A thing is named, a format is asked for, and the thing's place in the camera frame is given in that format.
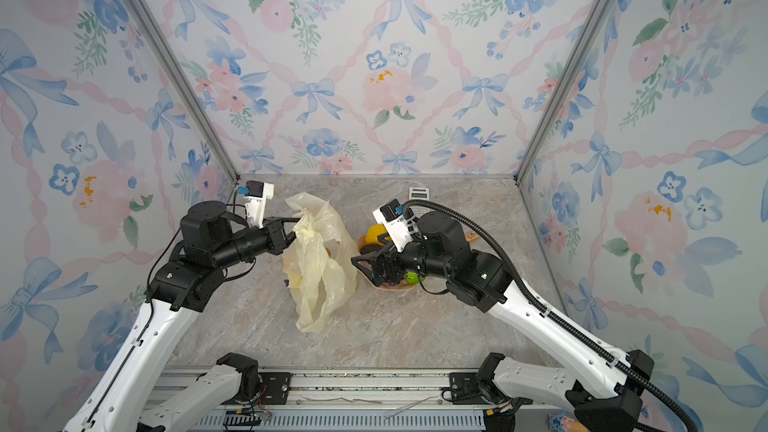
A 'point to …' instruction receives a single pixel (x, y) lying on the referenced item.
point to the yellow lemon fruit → (372, 233)
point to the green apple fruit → (411, 278)
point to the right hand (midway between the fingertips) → (366, 247)
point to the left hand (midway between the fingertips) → (307, 220)
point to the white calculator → (416, 193)
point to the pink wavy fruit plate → (362, 240)
